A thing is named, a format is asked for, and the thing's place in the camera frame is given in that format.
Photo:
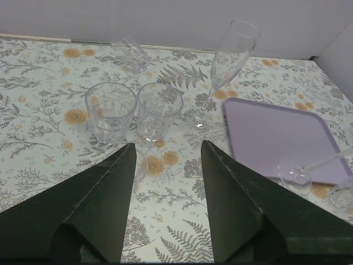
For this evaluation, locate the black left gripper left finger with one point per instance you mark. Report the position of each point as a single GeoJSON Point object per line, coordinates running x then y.
{"type": "Point", "coordinates": [89, 208]}

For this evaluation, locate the tall clear champagne flute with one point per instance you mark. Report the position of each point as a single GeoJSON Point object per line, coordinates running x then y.
{"type": "Point", "coordinates": [234, 50]}

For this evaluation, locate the small clear glass lying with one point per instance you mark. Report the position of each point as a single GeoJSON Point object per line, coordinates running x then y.
{"type": "Point", "coordinates": [133, 55]}

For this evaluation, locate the clear wine glass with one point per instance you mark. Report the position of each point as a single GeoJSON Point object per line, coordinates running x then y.
{"type": "Point", "coordinates": [296, 177]}

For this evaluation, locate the floral patterned table mat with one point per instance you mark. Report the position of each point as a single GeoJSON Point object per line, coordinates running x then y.
{"type": "Point", "coordinates": [46, 138]}

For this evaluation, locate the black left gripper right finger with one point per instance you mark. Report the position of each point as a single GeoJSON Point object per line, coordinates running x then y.
{"type": "Point", "coordinates": [254, 220]}

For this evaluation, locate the clear faceted tumbler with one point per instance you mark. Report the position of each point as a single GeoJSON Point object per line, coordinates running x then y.
{"type": "Point", "coordinates": [110, 107]}
{"type": "Point", "coordinates": [159, 105]}

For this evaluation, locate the small clear tumbler front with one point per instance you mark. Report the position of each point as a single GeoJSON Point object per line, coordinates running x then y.
{"type": "Point", "coordinates": [141, 167]}

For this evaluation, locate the lavender plastic tray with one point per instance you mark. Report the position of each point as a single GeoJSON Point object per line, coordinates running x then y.
{"type": "Point", "coordinates": [264, 136]}

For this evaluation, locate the small clear shot glass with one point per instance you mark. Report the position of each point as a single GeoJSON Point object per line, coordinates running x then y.
{"type": "Point", "coordinates": [341, 194]}

